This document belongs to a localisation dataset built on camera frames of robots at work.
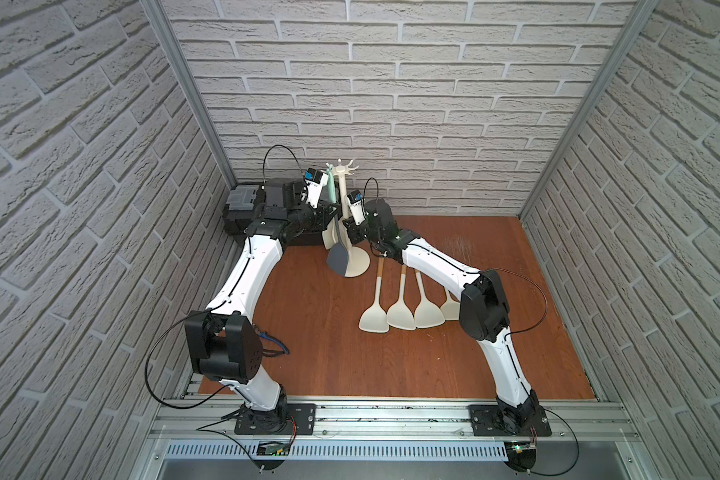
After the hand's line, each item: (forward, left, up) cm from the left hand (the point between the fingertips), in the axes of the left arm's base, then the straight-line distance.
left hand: (341, 201), depth 79 cm
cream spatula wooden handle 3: (-18, -27, -32) cm, 45 cm away
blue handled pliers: (-30, +20, -33) cm, 49 cm away
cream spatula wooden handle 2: (-19, -18, -32) cm, 41 cm away
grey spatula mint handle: (-9, +1, -15) cm, 17 cm away
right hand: (+4, -2, -11) cm, 12 cm away
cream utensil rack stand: (+2, -4, -30) cm, 30 cm away
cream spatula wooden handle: (-21, -10, -30) cm, 38 cm away
